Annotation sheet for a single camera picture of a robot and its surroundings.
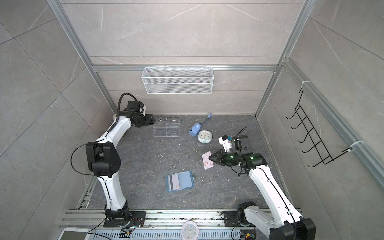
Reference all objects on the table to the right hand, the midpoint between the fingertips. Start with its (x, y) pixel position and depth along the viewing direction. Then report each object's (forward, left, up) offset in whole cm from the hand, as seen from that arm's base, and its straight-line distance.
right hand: (209, 157), depth 74 cm
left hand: (+31, +36, -3) cm, 48 cm away
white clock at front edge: (-29, +11, -17) cm, 36 cm away
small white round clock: (+26, 0, -18) cm, 31 cm away
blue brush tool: (+29, +7, -15) cm, 34 cm away
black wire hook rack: (-3, -48, +10) cm, 49 cm away
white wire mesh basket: (+54, +18, +10) cm, 58 cm away
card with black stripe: (-6, +20, -20) cm, 29 cm away
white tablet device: (-29, +62, -14) cm, 70 cm away
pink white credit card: (-3, +1, -1) cm, 3 cm away
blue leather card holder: (-5, +17, -20) cm, 26 cm away
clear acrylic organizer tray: (+34, +28, -15) cm, 46 cm away
